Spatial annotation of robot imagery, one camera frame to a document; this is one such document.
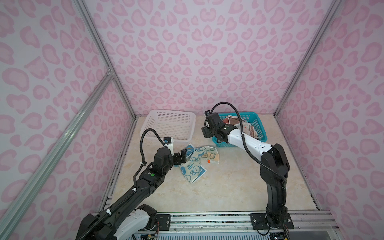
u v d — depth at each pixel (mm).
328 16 720
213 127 719
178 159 719
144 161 641
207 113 805
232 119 1070
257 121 1040
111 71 917
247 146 559
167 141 691
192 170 896
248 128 1005
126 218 470
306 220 749
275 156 529
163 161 599
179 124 1134
